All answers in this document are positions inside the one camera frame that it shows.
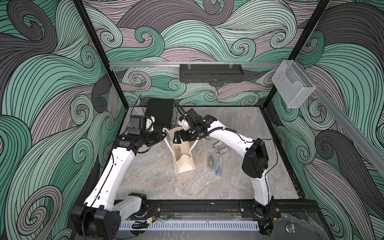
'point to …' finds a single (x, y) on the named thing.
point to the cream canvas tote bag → (181, 152)
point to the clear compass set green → (211, 162)
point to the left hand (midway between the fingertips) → (166, 132)
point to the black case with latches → (162, 110)
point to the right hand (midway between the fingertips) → (177, 141)
